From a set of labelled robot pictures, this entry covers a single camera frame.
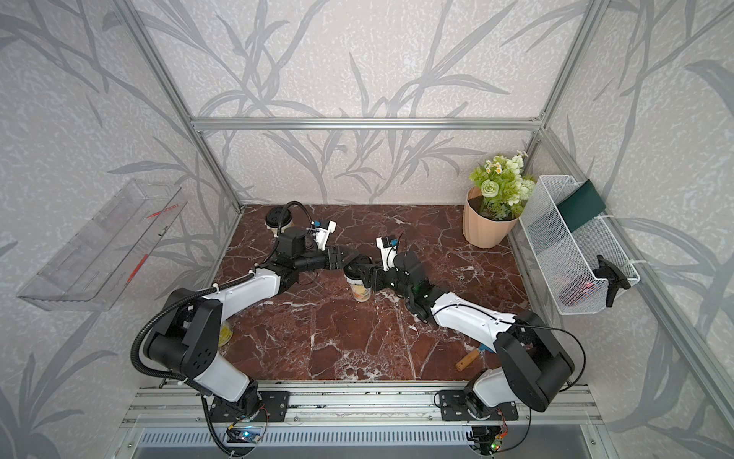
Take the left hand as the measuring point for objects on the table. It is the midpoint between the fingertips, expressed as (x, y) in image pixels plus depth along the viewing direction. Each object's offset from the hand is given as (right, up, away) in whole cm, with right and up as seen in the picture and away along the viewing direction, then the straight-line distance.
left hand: (353, 256), depth 85 cm
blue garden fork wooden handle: (+31, -30, -7) cm, 44 cm away
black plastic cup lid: (-28, +13, +9) cm, 32 cm away
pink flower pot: (+44, +11, +8) cm, 46 cm away
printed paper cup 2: (+2, -12, +4) cm, 12 cm away
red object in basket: (+53, -6, -22) cm, 58 cm away
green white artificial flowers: (+46, +22, +1) cm, 51 cm away
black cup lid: (+1, -3, -5) cm, 6 cm away
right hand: (+4, -2, -3) cm, 6 cm away
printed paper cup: (-27, +8, +9) cm, 30 cm away
